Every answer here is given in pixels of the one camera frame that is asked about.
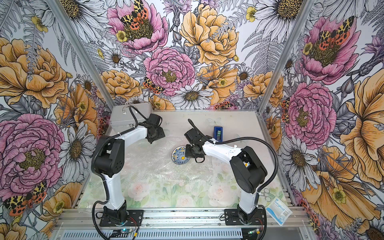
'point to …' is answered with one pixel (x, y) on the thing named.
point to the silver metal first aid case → (122, 120)
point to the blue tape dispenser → (218, 132)
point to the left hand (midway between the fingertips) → (158, 139)
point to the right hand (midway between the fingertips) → (189, 157)
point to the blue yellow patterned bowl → (178, 155)
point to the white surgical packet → (279, 210)
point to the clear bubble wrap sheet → (142, 159)
